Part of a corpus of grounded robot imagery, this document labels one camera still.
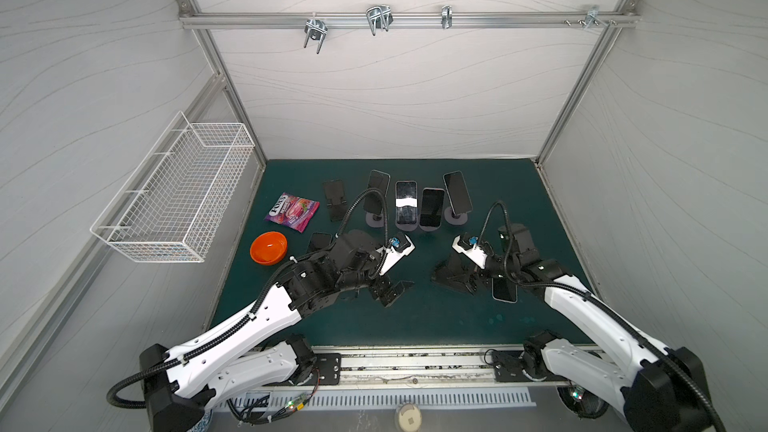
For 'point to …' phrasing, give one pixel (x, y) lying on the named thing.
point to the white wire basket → (175, 201)
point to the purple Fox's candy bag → (293, 212)
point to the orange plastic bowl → (268, 248)
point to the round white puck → (408, 418)
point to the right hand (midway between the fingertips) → (463, 253)
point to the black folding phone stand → (335, 199)
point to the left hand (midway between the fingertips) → (405, 262)
